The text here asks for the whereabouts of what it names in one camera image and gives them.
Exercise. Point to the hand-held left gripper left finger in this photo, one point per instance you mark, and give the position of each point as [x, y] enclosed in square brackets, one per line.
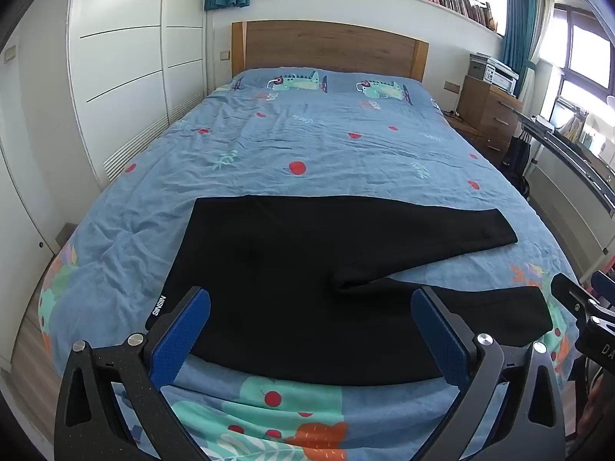
[180, 336]

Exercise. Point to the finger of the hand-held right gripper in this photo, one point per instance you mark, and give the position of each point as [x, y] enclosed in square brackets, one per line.
[603, 285]
[571, 293]

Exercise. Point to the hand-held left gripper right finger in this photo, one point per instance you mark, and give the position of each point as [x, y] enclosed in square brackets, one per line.
[442, 336]

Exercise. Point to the black pants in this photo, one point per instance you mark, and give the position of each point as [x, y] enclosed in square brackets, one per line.
[288, 273]

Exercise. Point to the glass top desk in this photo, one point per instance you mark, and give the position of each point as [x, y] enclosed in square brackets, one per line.
[567, 153]

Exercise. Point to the black bag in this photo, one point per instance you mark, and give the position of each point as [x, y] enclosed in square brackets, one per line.
[515, 161]

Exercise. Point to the wooden dresser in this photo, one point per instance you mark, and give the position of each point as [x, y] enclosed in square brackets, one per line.
[485, 115]

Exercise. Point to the blue printed bed sheet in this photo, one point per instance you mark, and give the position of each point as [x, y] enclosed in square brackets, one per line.
[312, 153]

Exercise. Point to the white printer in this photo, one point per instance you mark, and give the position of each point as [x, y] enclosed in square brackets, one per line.
[495, 73]

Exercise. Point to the window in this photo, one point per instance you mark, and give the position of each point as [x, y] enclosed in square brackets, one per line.
[586, 48]

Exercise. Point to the white door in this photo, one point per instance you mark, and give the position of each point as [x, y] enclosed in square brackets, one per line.
[24, 153]

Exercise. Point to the dinosaur print pillow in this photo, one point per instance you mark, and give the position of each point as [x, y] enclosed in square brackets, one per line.
[379, 90]
[293, 81]

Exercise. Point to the white wardrobe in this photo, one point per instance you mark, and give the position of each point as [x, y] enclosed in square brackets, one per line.
[125, 57]

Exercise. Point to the wooden headboard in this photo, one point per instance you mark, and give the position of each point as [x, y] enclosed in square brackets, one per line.
[331, 45]

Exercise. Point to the wall outlet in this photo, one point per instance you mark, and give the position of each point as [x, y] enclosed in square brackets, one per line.
[452, 87]

